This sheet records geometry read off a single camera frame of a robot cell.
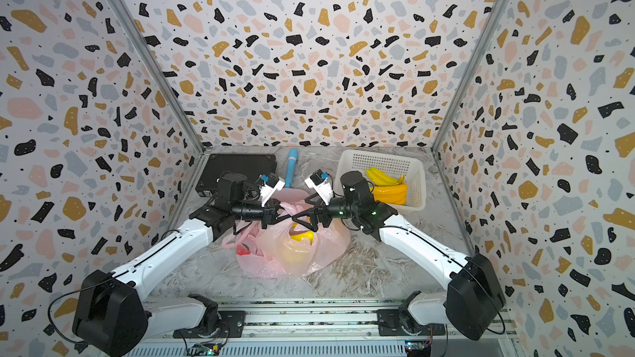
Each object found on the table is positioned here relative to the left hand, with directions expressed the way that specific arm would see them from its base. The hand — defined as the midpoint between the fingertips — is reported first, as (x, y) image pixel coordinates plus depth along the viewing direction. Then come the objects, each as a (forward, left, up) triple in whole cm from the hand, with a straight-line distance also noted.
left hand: (296, 213), depth 73 cm
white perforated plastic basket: (+34, -37, -18) cm, 53 cm away
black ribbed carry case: (+39, +28, -23) cm, 54 cm away
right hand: (-1, -2, +2) cm, 3 cm away
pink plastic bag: (-5, +3, -10) cm, 12 cm away
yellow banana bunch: (-3, 0, -10) cm, 11 cm away
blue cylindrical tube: (+37, +7, -20) cm, 43 cm away
